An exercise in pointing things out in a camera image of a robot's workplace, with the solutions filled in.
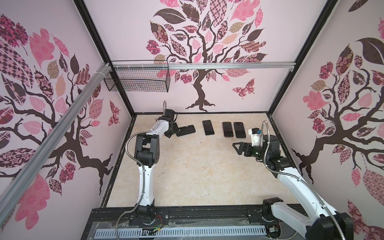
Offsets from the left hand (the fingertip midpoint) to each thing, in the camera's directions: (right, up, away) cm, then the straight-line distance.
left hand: (174, 131), depth 105 cm
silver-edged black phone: (+25, +3, +4) cm, 25 cm away
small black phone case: (+8, +1, +6) cm, 10 cm away
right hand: (+40, -5, -26) cm, 47 cm away
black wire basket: (-21, +37, -11) cm, 44 cm away
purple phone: (+40, +2, +6) cm, 40 cm away
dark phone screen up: (+49, +1, +4) cm, 49 cm away
